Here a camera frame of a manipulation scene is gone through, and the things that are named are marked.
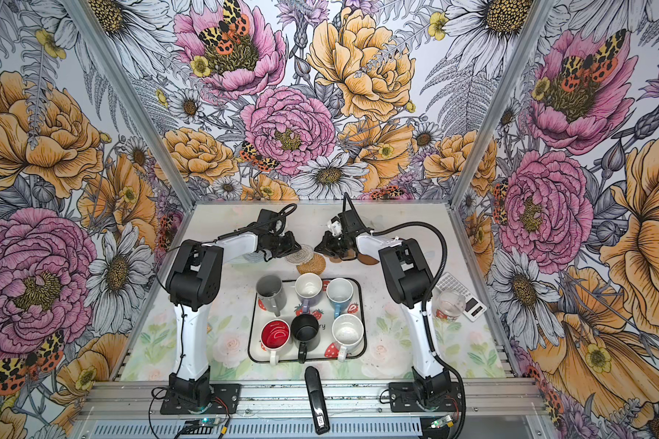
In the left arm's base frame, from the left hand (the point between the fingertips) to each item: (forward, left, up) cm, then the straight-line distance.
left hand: (299, 252), depth 104 cm
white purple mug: (-15, -4, +2) cm, 16 cm away
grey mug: (-17, +8, +1) cm, 19 cm away
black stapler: (-50, -9, +3) cm, 50 cm away
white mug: (-29, -17, 0) cm, 34 cm away
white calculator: (-21, -59, 0) cm, 63 cm away
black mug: (-30, -4, -1) cm, 30 cm away
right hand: (-3, -6, +3) cm, 7 cm away
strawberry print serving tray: (-22, -9, -2) cm, 24 cm away
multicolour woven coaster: (-1, -1, 0) cm, 2 cm away
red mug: (-31, +5, +1) cm, 31 cm away
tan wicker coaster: (-5, -6, -2) cm, 8 cm away
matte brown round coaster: (-4, -24, 0) cm, 24 cm away
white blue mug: (-18, -15, +3) cm, 23 cm away
